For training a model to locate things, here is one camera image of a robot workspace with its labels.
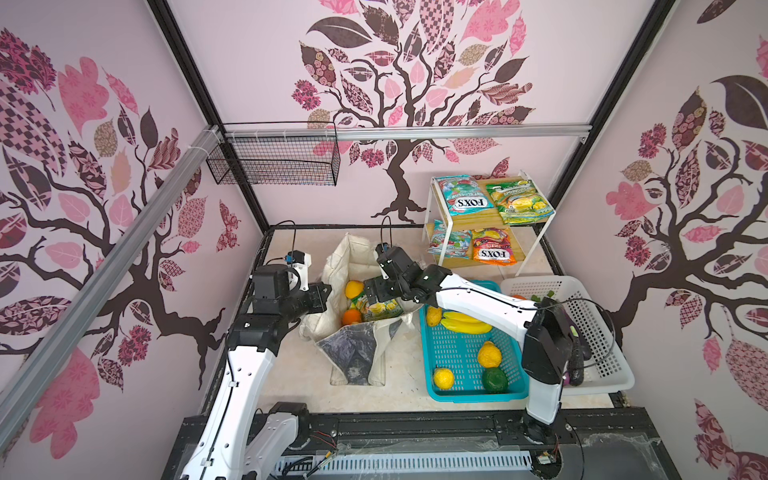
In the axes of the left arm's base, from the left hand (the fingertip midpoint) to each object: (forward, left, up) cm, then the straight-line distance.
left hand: (331, 292), depth 73 cm
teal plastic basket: (-9, -39, -23) cm, 46 cm away
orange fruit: (+2, -3, -16) cm, 16 cm away
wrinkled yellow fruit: (+3, -28, -18) cm, 34 cm away
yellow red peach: (+11, -3, -15) cm, 19 cm away
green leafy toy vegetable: (+10, -64, -20) cm, 68 cm away
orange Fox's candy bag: (+20, -47, -5) cm, 51 cm away
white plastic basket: (-14, -74, -18) cm, 77 cm away
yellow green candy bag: (+3, -13, -15) cm, 20 cm away
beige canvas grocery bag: (-11, -6, -12) cm, 17 cm away
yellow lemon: (-16, -29, -18) cm, 38 cm away
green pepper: (-16, -43, -18) cm, 49 cm away
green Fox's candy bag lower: (+21, -37, -4) cm, 42 cm away
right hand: (+8, -11, -6) cm, 15 cm away
